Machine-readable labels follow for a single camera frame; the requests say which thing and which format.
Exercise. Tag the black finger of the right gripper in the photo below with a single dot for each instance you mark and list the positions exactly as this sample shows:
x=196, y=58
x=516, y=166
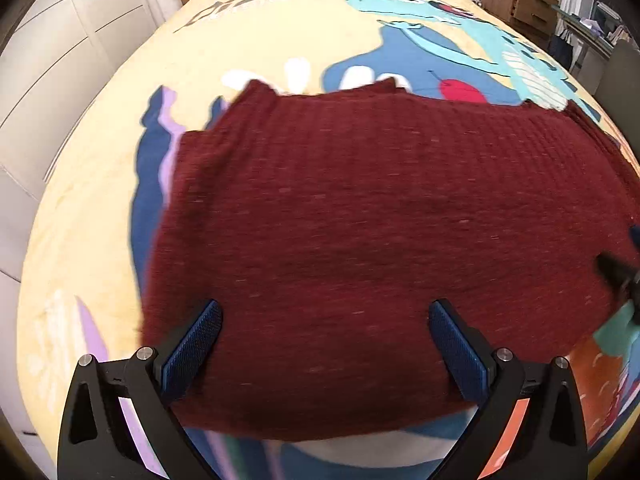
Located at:
x=621, y=276

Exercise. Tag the grey green chair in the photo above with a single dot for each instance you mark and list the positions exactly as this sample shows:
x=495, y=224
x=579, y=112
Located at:
x=614, y=83

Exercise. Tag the white wardrobe doors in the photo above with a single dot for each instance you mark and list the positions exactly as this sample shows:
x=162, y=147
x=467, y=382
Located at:
x=55, y=85

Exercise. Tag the yellow dinosaur print bedspread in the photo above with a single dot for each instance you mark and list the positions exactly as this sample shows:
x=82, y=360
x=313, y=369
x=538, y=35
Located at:
x=197, y=63

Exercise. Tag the cluttered desk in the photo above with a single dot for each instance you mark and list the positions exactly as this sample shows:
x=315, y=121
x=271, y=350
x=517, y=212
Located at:
x=599, y=33

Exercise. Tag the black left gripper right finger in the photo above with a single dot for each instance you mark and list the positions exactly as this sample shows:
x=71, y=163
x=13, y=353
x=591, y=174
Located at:
x=551, y=441

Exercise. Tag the wooden drawer cabinet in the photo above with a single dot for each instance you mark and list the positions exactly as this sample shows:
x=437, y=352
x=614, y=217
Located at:
x=534, y=19

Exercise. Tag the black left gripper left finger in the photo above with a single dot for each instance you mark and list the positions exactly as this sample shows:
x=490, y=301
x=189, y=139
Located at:
x=95, y=442

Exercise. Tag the dark red knit sweater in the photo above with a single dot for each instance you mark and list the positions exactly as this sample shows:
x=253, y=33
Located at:
x=325, y=225

